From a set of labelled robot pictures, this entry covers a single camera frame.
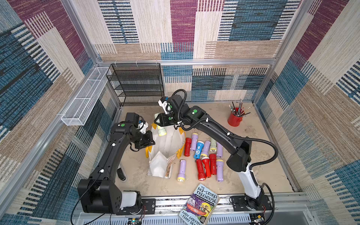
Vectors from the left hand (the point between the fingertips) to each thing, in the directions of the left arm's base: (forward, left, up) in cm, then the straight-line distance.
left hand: (155, 142), depth 78 cm
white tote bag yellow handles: (-10, -6, +4) cm, 12 cm away
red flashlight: (+5, -18, -15) cm, 24 cm away
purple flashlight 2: (-10, -37, -14) cm, 41 cm away
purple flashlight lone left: (-14, -14, -14) cm, 24 cm away
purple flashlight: (+11, -23, -13) cm, 29 cm away
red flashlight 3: (-5, -29, -14) cm, 33 cm away
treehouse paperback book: (-29, -23, -15) cm, 40 cm away
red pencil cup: (+22, -52, -6) cm, 57 cm away
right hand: (+8, -3, +9) cm, 12 cm away
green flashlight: (+2, -4, +9) cm, 10 cm away
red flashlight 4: (-3, -34, -14) cm, 37 cm away
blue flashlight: (+4, -26, -14) cm, 30 cm away
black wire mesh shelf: (+50, +18, +3) cm, 53 cm away
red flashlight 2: (-13, -26, -14) cm, 32 cm away
